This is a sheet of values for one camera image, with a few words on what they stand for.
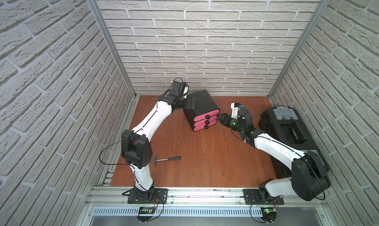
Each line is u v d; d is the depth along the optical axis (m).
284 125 0.84
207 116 0.88
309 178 0.42
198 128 0.95
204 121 0.92
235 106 0.77
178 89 0.66
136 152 0.47
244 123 0.65
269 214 0.70
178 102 0.63
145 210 0.73
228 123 0.74
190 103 0.77
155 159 0.86
